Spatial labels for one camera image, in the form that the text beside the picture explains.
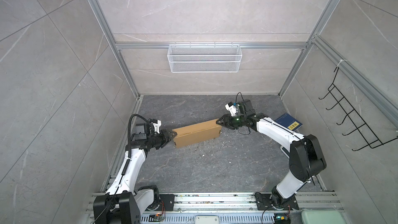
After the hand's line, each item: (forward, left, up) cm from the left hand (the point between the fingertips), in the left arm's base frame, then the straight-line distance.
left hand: (174, 133), depth 81 cm
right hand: (+6, -25, 0) cm, 26 cm away
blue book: (+14, -76, -13) cm, 78 cm away
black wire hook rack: (-9, -82, +18) cm, 85 cm away
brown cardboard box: (-2, -10, +1) cm, 10 cm away
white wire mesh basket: (+47, -17, +15) cm, 52 cm away
